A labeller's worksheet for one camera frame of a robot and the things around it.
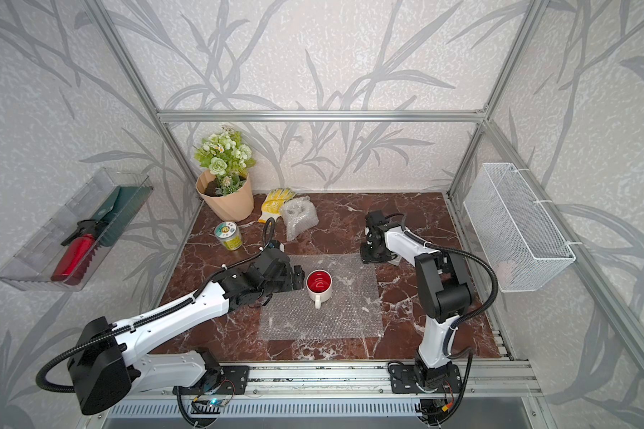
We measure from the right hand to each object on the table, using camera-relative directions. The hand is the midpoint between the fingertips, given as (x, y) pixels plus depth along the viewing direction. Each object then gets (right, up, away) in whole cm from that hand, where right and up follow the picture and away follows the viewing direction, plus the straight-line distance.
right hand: (367, 256), depth 97 cm
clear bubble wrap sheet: (-6, -16, -10) cm, 20 cm away
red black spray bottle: (-69, +7, -37) cm, 79 cm away
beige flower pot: (-51, +19, +5) cm, 54 cm away
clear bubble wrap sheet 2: (-26, +15, +4) cm, 30 cm away
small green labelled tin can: (-51, +8, 0) cm, 51 cm away
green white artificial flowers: (-51, +36, -1) cm, 63 cm away
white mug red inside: (-17, -10, -6) cm, 20 cm away
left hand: (-24, -4, -15) cm, 29 cm away
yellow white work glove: (-40, +19, +18) cm, 48 cm away
